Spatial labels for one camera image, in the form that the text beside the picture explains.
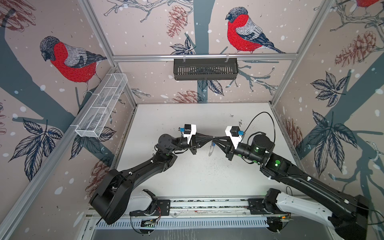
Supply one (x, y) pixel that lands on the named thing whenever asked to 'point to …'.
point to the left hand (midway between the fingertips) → (211, 141)
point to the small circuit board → (148, 223)
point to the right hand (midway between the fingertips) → (212, 140)
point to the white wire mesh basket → (100, 104)
